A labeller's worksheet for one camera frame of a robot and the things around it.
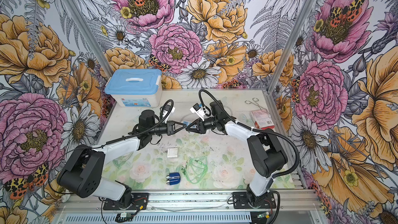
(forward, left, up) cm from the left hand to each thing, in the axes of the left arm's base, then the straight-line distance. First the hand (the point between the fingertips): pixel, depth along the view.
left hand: (185, 129), depth 81 cm
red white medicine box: (+14, -47, -12) cm, 50 cm away
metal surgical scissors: (+31, -47, -15) cm, 58 cm away
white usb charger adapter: (-6, +8, -14) cm, 17 cm away
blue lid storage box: (+30, +33, +1) cm, 44 cm away
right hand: (-1, -2, 0) cm, 2 cm away
